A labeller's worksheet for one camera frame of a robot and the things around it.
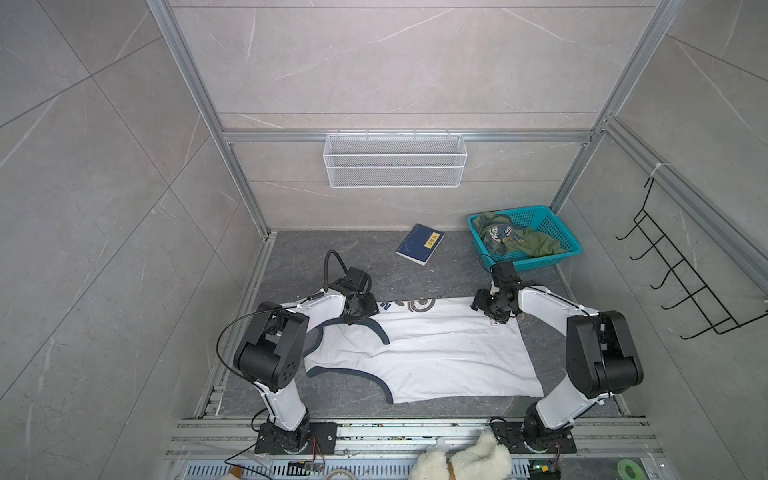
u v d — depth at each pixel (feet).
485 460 2.04
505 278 2.51
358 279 2.53
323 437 2.40
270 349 1.56
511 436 2.40
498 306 2.61
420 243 3.75
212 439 2.45
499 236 3.61
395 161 3.30
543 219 3.80
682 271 2.21
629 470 2.29
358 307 2.69
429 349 2.96
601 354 1.56
